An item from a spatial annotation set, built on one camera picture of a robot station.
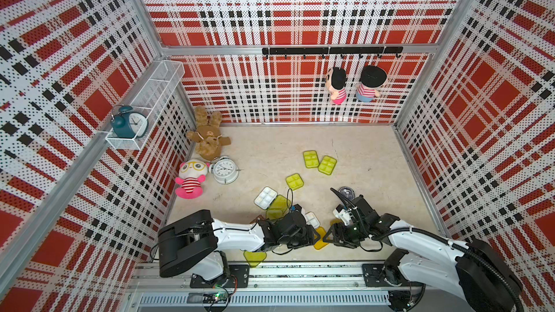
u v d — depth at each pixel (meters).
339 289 0.72
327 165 1.04
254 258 0.77
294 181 0.97
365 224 0.66
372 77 0.93
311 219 0.86
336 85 0.93
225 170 0.98
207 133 1.07
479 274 0.41
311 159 1.05
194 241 0.47
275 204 0.93
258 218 0.86
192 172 0.95
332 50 0.89
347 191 0.94
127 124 0.62
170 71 0.91
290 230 0.64
